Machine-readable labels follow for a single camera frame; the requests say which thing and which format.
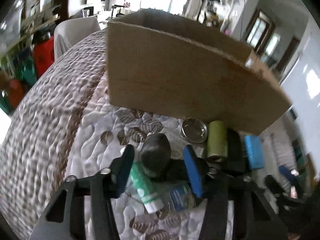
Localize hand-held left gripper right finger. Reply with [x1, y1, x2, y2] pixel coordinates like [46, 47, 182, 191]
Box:
[182, 145, 288, 240]

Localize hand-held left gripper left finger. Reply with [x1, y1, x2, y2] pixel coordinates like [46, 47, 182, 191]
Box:
[29, 144, 135, 240]

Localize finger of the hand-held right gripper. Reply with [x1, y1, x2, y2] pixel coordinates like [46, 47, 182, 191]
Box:
[278, 164, 300, 190]

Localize dark grey stone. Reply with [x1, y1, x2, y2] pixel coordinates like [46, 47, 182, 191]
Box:
[139, 133, 172, 178]

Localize brown cardboard box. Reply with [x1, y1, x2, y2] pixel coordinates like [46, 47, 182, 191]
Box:
[105, 9, 293, 135]

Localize green and white tube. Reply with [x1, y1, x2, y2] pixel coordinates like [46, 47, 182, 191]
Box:
[126, 161, 164, 214]

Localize light blue sponge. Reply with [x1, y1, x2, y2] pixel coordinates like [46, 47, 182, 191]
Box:
[244, 135, 265, 170]

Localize olive green roll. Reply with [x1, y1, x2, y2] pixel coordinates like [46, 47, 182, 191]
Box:
[205, 120, 228, 162]

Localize white paper card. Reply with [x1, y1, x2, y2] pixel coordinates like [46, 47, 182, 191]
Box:
[160, 126, 190, 145]

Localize round metal strainer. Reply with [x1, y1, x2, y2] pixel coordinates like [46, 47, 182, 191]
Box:
[181, 117, 209, 144]

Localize whiteboard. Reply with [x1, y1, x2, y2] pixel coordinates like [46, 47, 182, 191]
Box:
[280, 36, 320, 110]

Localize orange plastic bin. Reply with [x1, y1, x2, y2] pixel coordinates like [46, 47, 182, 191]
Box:
[7, 79, 24, 108]

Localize green bag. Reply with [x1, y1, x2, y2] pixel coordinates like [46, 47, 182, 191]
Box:
[21, 57, 38, 85]

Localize red plastic stool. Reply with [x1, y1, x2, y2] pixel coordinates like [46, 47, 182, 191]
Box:
[33, 35, 55, 78]

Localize white covered chair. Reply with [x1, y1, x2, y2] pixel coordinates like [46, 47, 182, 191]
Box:
[54, 17, 101, 59]

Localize brown glass panel door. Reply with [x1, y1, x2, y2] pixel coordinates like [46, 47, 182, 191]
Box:
[246, 9, 275, 55]

